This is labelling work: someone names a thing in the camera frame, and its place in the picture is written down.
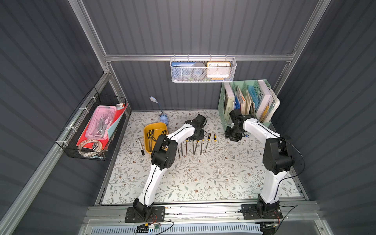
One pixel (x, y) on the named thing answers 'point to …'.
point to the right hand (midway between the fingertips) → (231, 137)
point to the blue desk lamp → (163, 118)
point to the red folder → (103, 142)
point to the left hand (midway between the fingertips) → (198, 136)
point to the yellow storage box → (152, 132)
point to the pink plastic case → (98, 128)
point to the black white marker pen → (141, 147)
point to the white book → (266, 102)
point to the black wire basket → (91, 149)
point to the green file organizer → (254, 99)
